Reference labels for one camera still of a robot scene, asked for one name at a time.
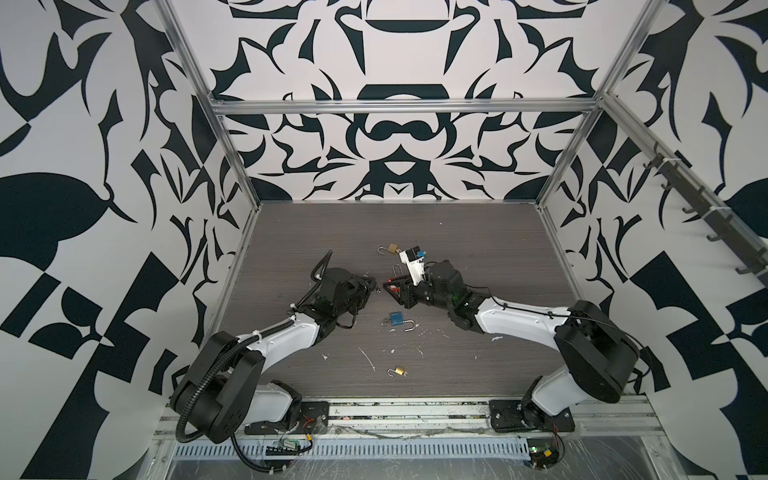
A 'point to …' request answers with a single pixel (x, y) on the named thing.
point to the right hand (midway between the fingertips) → (387, 283)
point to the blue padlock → (397, 319)
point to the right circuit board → (543, 453)
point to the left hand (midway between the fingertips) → (378, 275)
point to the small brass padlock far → (391, 248)
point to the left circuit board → (289, 447)
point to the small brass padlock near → (399, 370)
